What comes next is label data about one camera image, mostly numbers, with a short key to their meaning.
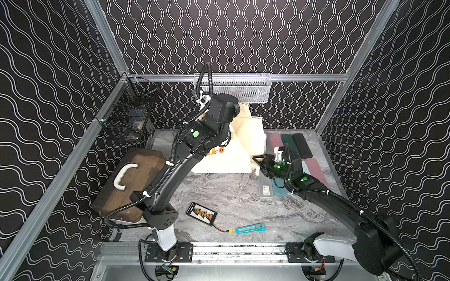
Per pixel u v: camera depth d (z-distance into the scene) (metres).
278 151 0.76
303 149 1.12
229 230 0.80
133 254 0.76
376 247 0.41
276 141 1.13
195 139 0.42
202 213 0.84
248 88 1.03
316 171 1.00
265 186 0.92
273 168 0.70
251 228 0.81
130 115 0.92
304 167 1.00
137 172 0.79
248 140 0.86
